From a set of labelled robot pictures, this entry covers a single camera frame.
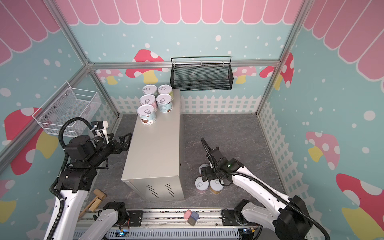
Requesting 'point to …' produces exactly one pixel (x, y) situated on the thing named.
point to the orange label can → (216, 187)
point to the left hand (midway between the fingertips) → (123, 137)
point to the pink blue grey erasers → (191, 217)
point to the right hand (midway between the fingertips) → (208, 173)
